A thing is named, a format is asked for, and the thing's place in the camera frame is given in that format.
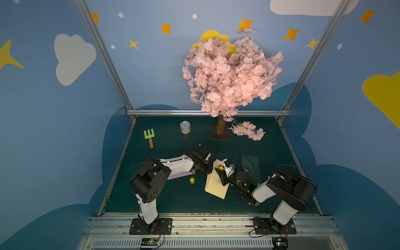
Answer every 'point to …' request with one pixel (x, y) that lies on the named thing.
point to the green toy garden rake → (149, 136)
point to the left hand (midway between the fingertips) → (212, 169)
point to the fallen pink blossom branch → (246, 128)
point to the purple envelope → (184, 174)
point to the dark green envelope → (250, 164)
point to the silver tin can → (185, 127)
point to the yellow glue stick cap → (192, 180)
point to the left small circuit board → (149, 242)
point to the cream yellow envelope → (213, 183)
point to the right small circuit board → (279, 243)
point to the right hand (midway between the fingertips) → (219, 166)
